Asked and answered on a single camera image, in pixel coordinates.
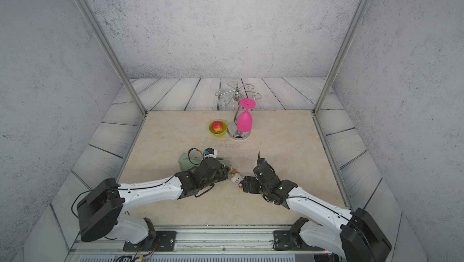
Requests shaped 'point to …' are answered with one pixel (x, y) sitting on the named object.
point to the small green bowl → (224, 130)
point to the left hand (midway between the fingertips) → (234, 171)
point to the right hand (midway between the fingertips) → (249, 183)
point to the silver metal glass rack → (234, 93)
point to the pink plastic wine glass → (244, 121)
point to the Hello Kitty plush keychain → (236, 177)
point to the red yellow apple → (217, 127)
